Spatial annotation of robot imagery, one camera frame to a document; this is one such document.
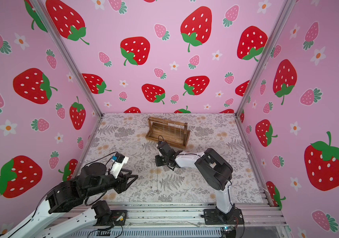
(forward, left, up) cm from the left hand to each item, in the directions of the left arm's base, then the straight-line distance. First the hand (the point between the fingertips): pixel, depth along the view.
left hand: (136, 174), depth 65 cm
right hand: (+20, -6, -22) cm, 30 cm away
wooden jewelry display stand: (+41, -17, -22) cm, 50 cm away
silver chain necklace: (+8, -3, -24) cm, 25 cm away
